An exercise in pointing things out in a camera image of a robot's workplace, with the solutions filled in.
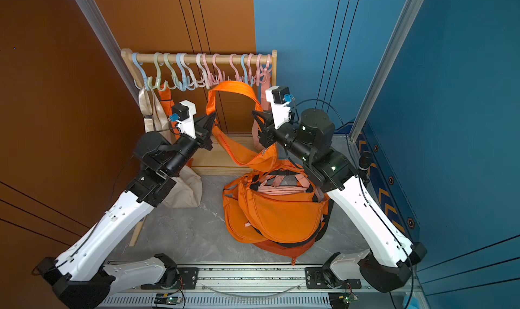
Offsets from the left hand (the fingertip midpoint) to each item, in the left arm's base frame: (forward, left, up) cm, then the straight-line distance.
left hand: (212, 110), depth 57 cm
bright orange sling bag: (-16, -5, -43) cm, 47 cm away
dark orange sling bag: (-26, -26, -46) cm, 59 cm away
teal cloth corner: (-41, -63, -43) cm, 87 cm away
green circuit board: (-41, +21, -52) cm, 69 cm away
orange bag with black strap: (-13, -23, -36) cm, 45 cm away
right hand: (-3, -13, +2) cm, 13 cm away
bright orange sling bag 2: (-5, -16, -16) cm, 23 cm away
